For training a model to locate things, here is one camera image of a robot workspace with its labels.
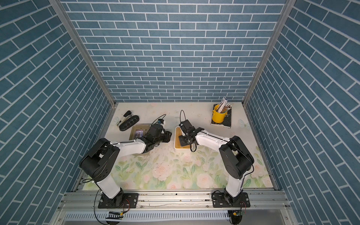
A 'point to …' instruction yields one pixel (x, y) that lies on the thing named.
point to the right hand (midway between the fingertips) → (183, 140)
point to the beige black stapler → (126, 116)
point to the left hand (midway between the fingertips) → (172, 134)
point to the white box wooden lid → (178, 132)
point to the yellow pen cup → (217, 117)
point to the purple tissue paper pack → (139, 133)
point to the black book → (227, 122)
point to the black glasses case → (129, 123)
